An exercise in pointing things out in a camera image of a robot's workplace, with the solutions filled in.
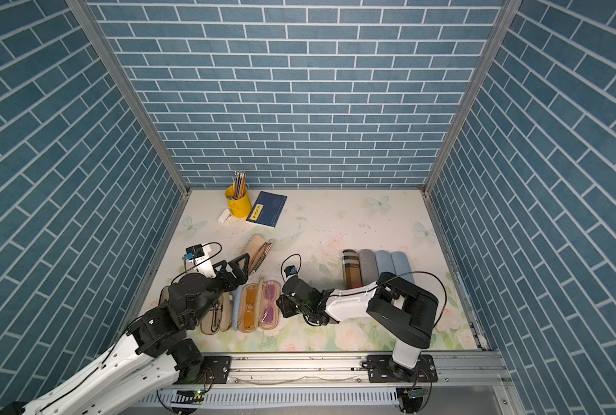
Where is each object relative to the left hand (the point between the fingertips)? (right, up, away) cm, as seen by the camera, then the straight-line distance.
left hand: (247, 261), depth 72 cm
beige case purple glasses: (+4, -19, +11) cm, 22 cm away
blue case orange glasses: (-3, -17, +11) cm, 20 cm away
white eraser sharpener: (-20, +12, +36) cm, 43 cm away
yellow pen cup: (-13, +16, +33) cm, 39 cm away
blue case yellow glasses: (+44, -5, +22) cm, 50 cm away
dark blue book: (-3, +15, +40) cm, 43 cm away
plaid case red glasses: (+32, -9, +18) cm, 38 cm away
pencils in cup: (-13, +25, +33) cm, 43 cm away
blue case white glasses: (+50, -6, +22) cm, 55 cm away
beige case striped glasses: (-4, 0, +27) cm, 28 cm away
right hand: (+7, -17, +13) cm, 23 cm away
